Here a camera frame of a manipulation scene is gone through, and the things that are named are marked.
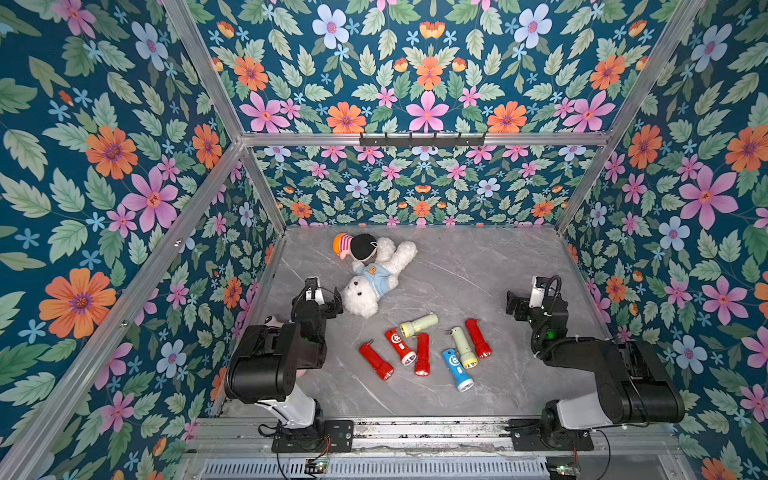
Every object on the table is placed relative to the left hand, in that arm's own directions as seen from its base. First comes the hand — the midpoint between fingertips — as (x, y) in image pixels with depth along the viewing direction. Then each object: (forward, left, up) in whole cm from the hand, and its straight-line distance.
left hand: (321, 287), depth 92 cm
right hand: (-6, -66, -1) cm, 66 cm away
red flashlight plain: (-25, -18, -6) cm, 31 cm away
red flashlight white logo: (-22, -25, -5) cm, 34 cm away
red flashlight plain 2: (-24, -29, -7) cm, 39 cm away
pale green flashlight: (-14, -26, -5) cm, 30 cm away
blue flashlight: (-30, -39, -5) cm, 50 cm away
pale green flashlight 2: (-24, -43, -6) cm, 49 cm away
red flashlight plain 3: (-18, -47, -7) cm, 51 cm away
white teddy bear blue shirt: (-3, -13, 0) cm, 13 cm away
